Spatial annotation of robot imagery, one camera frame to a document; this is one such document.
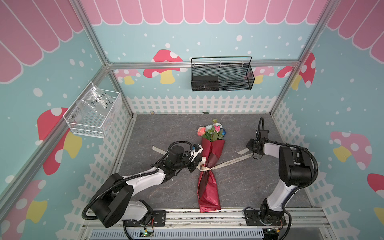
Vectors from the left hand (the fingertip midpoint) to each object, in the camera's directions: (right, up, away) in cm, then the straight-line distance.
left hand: (202, 160), depth 83 cm
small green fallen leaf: (+5, +31, +42) cm, 52 cm away
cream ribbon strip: (+3, -5, +4) cm, 7 cm away
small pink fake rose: (+11, +18, +19) cm, 28 cm away
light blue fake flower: (+7, +13, +18) cm, 23 cm away
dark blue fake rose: (+16, +15, +22) cm, 31 cm away
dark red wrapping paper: (+3, -17, -4) cm, 17 cm away
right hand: (+33, +7, +19) cm, 39 cm away
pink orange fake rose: (0, +16, +23) cm, 28 cm away
